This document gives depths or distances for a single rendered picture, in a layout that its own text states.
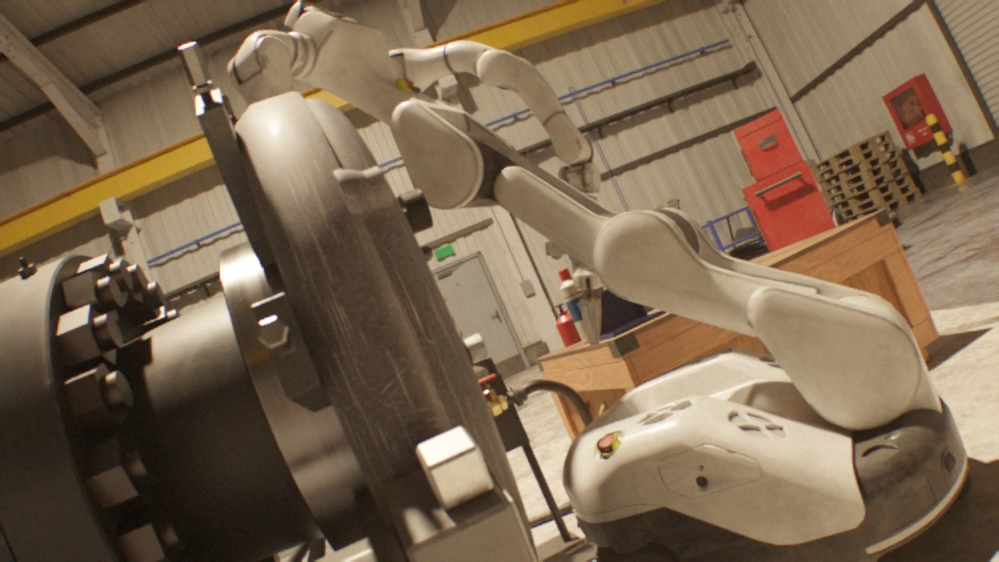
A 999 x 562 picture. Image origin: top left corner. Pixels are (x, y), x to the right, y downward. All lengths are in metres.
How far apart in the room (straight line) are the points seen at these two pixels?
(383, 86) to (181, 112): 11.96
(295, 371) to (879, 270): 1.86
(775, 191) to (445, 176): 3.56
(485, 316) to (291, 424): 10.93
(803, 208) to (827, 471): 3.73
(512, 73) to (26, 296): 1.12
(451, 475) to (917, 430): 0.80
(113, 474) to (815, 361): 0.95
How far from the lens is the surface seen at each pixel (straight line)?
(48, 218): 13.11
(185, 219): 12.74
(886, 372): 1.12
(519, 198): 1.28
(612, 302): 1.89
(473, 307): 11.61
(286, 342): 0.48
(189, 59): 0.74
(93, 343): 0.77
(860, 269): 2.09
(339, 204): 0.61
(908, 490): 1.07
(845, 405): 1.14
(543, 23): 12.70
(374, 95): 1.48
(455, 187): 1.30
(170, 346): 0.85
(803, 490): 1.02
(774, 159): 4.68
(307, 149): 0.66
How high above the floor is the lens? 0.57
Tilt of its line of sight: 4 degrees up
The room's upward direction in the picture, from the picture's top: 24 degrees counter-clockwise
